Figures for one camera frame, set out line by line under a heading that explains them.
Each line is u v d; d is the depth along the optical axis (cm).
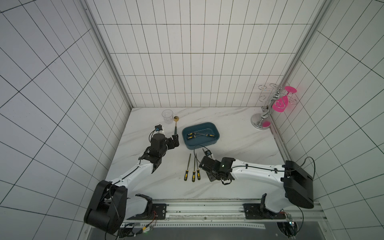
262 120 109
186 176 84
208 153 74
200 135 103
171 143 77
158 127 77
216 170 60
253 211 76
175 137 79
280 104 83
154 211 72
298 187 42
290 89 93
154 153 66
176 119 112
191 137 100
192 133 103
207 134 103
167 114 110
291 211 75
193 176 83
